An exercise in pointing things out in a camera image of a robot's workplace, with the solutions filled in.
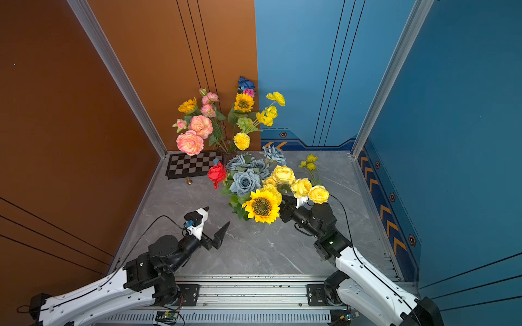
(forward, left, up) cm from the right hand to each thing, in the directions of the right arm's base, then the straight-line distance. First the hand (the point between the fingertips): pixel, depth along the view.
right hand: (274, 196), depth 70 cm
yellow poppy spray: (+37, -21, -24) cm, 48 cm away
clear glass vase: (0, +8, -25) cm, 26 cm away
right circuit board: (-32, -23, -27) cm, 48 cm away
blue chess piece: (+33, +30, -17) cm, 48 cm away
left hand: (-6, +19, -2) cm, 20 cm away
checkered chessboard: (+34, +49, -21) cm, 63 cm away
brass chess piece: (+25, +44, -24) cm, 56 cm away
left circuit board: (-32, +38, -29) cm, 58 cm away
